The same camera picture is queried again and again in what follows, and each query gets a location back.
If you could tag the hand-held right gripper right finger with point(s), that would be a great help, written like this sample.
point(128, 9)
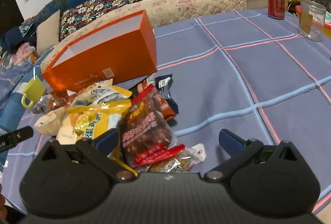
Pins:
point(230, 141)

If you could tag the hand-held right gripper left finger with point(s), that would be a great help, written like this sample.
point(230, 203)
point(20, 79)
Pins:
point(107, 141)

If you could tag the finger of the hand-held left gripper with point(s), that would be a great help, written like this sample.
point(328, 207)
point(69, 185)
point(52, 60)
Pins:
point(18, 136)

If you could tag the yellow snack packet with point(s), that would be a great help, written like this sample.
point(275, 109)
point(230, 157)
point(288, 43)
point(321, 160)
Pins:
point(103, 115)

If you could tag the beige snack packet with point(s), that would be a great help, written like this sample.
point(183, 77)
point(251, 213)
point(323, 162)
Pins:
point(51, 122)

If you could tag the dark red snack packet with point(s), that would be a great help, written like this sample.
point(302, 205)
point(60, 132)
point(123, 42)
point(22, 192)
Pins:
point(146, 125)

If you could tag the white blue snack packet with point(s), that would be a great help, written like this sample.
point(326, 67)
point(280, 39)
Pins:
point(108, 93)

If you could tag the red label snack packet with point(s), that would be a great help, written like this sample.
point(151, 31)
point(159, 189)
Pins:
point(155, 155)

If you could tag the small clear brown snack packet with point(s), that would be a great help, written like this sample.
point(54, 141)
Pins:
point(182, 162)

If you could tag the orange brown snack packet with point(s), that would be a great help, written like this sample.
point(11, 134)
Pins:
point(167, 107)

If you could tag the orange cardboard box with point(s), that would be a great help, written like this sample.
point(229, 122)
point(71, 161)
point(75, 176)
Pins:
point(108, 58)

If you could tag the navy snack packet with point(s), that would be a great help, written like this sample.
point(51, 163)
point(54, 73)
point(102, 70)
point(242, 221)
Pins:
point(165, 81)

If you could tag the blue striped bedding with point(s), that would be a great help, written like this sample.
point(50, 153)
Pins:
point(13, 89)

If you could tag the green mug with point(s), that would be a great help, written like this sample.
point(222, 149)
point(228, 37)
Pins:
point(35, 88)

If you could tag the pile of clothes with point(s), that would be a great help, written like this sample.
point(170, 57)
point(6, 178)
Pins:
point(15, 45)

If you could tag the beige pillow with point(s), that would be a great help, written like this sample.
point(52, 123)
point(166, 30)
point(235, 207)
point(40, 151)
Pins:
point(47, 32)

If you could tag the beige floral sofa cover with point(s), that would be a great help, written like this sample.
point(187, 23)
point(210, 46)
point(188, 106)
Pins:
point(168, 10)

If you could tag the clear plastic jar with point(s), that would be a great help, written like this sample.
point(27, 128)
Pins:
point(311, 22)

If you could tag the red drink can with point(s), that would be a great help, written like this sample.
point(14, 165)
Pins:
point(276, 4)

